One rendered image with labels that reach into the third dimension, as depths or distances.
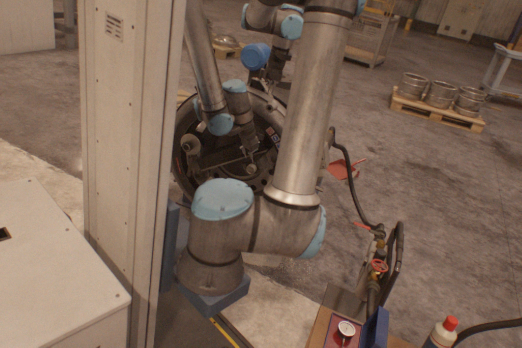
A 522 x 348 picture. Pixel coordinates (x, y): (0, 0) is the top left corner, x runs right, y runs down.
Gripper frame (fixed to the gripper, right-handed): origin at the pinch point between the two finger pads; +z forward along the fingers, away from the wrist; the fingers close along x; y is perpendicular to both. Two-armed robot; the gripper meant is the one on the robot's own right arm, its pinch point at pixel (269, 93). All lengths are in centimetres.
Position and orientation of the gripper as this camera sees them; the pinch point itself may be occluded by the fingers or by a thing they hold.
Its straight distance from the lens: 172.1
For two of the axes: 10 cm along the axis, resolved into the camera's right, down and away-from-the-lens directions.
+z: -2.6, 8.4, 4.8
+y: -2.4, -5.4, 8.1
